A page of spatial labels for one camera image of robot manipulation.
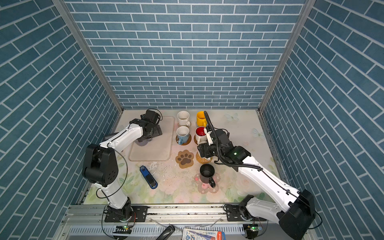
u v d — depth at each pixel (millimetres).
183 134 978
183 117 1085
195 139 1017
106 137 1012
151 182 791
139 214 743
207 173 844
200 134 1012
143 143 995
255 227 712
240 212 666
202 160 932
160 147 983
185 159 937
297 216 373
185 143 985
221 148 557
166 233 654
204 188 823
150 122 737
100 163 481
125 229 722
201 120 1038
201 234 679
